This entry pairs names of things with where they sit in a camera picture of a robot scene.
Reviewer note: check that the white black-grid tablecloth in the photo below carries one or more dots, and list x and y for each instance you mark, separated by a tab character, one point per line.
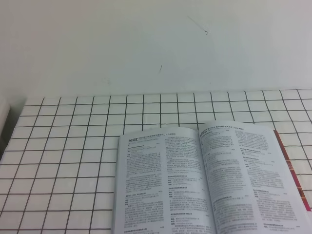
57	170

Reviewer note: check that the HEEC catalogue book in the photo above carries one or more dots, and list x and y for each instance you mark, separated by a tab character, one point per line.
227	177

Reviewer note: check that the white object at left edge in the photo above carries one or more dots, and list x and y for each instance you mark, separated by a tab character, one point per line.
4	113

